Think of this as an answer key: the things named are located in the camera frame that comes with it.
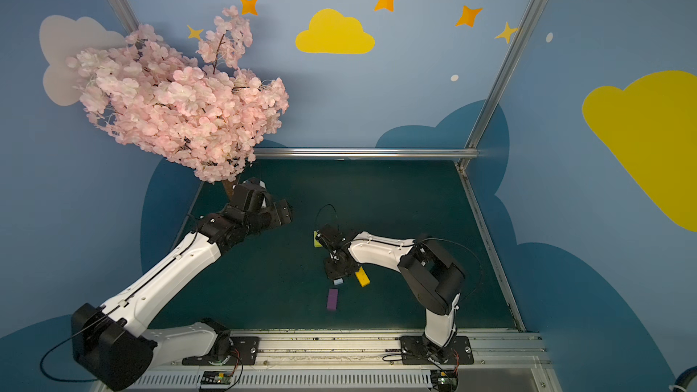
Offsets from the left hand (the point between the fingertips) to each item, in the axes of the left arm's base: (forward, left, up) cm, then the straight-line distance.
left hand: (281, 208), depth 80 cm
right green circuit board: (-40, -48, -23) cm, 67 cm away
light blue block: (-15, -17, -19) cm, 30 cm away
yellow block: (-13, -25, -21) cm, 35 cm away
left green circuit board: (-41, +14, -22) cm, 49 cm away
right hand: (-11, -17, -20) cm, 29 cm away
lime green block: (-1, -9, -20) cm, 22 cm away
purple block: (-20, -16, -20) cm, 33 cm away
